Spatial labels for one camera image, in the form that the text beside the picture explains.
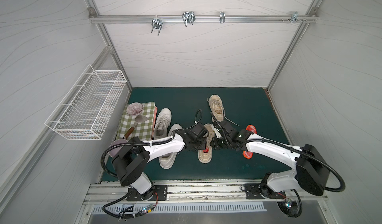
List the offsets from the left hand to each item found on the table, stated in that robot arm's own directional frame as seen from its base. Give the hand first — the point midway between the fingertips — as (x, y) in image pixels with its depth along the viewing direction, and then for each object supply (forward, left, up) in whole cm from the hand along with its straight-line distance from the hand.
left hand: (204, 144), depth 84 cm
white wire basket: (+3, +58, +25) cm, 63 cm away
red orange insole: (-3, -25, -5) cm, 25 cm away
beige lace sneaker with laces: (+29, -9, -1) cm, 30 cm away
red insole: (-4, -1, +2) cm, 5 cm away
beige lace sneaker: (-7, 0, +1) cm, 7 cm away
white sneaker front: (-11, +20, +4) cm, 23 cm away
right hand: (0, -3, +2) cm, 4 cm away
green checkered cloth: (+11, +39, -5) cm, 41 cm away
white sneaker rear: (+13, +26, +4) cm, 29 cm away
